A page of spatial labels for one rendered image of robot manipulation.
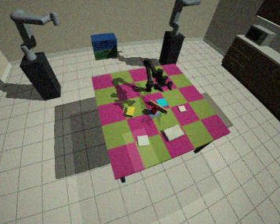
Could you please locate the yellow rectangular block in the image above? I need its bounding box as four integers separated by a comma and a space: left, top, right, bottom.
126, 107, 135, 117

